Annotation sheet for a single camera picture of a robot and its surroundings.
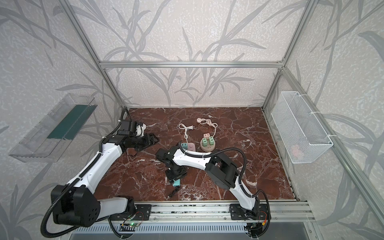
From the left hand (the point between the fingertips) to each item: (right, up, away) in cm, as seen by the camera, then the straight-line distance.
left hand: (156, 136), depth 82 cm
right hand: (+10, -23, +1) cm, 25 cm away
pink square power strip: (+18, -8, +11) cm, 23 cm away
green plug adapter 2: (+32, -4, +11) cm, 34 cm away
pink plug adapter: (+28, -1, +14) cm, 32 cm away
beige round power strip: (+30, -9, +12) cm, 33 cm away
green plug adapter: (+27, -4, +11) cm, 29 cm away
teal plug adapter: (+12, -25, -2) cm, 28 cm away
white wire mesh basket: (+68, +2, -22) cm, 71 cm away
